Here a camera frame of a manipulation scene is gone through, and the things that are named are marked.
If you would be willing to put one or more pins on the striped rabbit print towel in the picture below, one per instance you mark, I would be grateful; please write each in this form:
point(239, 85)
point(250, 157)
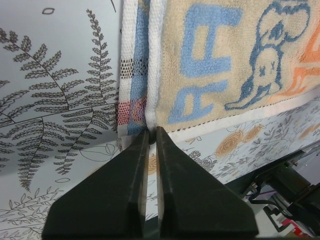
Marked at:
point(197, 66)

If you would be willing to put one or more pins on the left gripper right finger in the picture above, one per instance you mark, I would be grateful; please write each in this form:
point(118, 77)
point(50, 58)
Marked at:
point(194, 204)

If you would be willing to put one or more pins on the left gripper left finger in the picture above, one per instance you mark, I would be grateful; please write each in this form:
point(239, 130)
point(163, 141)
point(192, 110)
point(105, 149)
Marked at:
point(110, 203)

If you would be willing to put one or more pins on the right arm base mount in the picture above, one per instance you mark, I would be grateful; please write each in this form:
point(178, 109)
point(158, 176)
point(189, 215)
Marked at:
point(282, 190)

